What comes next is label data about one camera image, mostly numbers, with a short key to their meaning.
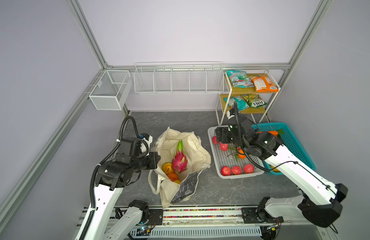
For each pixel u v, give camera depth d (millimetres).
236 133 484
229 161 922
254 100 1019
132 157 471
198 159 846
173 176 839
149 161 578
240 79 887
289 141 951
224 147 928
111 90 1021
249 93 1080
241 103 991
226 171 843
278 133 1011
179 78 981
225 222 737
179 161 826
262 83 846
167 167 827
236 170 839
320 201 398
